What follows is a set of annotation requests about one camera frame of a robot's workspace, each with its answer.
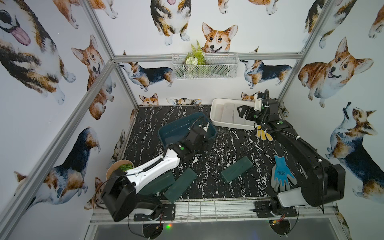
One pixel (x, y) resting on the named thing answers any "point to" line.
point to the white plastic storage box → (216, 107)
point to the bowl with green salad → (123, 164)
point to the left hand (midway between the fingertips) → (206, 133)
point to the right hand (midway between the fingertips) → (241, 107)
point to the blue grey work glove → (281, 175)
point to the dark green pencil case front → (180, 184)
